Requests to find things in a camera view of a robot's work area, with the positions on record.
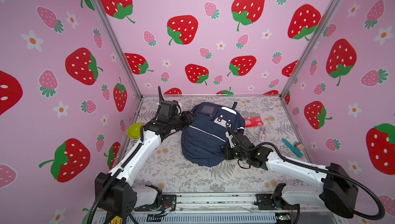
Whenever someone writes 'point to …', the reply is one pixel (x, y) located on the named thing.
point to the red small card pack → (253, 121)
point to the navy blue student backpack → (202, 143)
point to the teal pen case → (292, 149)
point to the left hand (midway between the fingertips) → (195, 118)
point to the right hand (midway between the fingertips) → (219, 151)
